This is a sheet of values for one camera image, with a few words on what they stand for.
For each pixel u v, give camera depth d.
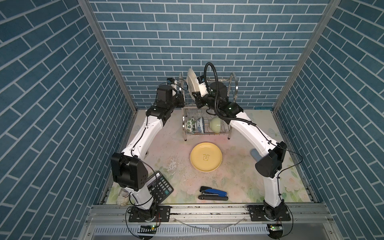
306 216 0.76
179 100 0.72
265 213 0.67
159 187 0.81
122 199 0.75
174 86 0.62
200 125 0.94
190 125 0.94
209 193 0.85
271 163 0.48
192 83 0.72
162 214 0.74
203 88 0.66
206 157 0.93
